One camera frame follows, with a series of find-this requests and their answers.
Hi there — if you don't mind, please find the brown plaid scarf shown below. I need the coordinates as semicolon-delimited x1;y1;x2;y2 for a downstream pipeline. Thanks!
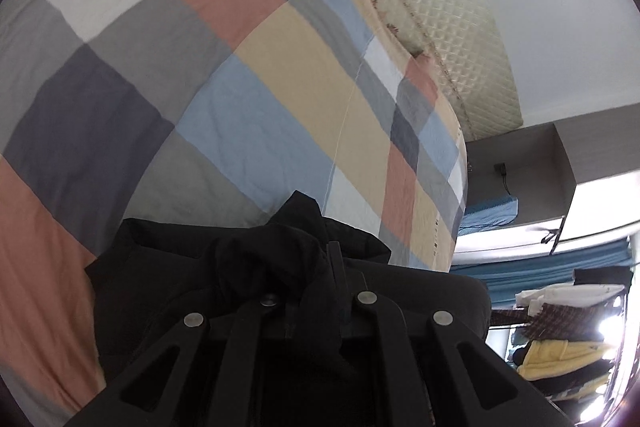
491;302;618;340

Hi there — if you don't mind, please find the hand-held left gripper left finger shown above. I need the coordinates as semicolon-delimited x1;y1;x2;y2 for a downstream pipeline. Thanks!
64;293;290;427

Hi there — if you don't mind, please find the blue cloth cover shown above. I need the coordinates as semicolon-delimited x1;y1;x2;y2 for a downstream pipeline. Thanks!
459;196;519;230

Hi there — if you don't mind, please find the black hooded puffer jacket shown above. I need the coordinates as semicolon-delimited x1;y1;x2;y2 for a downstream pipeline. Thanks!
84;189;493;427

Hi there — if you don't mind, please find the yellow hanging garment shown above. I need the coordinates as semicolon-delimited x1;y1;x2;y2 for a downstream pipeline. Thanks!
517;338;617;382

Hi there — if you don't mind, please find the blue curtain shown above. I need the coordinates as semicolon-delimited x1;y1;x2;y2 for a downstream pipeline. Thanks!
450;239;633;310

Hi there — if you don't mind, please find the grey and white wardrobe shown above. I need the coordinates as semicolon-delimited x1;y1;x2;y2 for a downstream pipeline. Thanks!
462;102;640;258

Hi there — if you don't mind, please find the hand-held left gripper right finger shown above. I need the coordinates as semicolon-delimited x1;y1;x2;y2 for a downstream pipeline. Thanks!
326;242;577;427

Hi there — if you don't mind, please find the beige quilted headboard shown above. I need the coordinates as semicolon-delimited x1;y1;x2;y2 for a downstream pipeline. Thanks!
320;0;525;142

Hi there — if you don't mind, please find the black wall socket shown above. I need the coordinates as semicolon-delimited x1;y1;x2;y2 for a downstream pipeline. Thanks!
494;163;512;195

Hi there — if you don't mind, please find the white hanging garment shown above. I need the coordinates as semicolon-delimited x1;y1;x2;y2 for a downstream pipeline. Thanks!
515;283;627;312

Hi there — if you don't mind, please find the plaid checkered bed quilt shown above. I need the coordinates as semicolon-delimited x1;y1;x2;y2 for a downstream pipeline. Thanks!
0;0;470;427

